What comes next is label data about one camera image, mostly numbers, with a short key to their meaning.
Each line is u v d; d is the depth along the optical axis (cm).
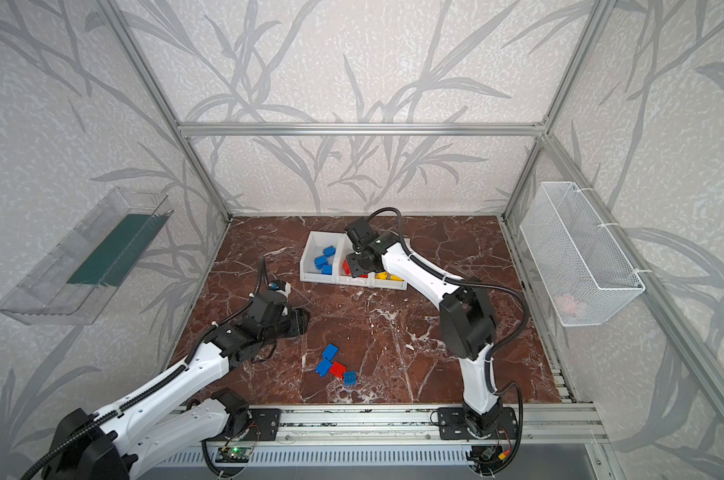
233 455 71
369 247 64
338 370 82
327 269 102
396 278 99
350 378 80
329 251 108
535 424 76
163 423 47
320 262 104
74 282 63
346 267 105
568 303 72
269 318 63
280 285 74
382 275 99
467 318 50
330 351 85
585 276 60
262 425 74
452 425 74
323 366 83
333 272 97
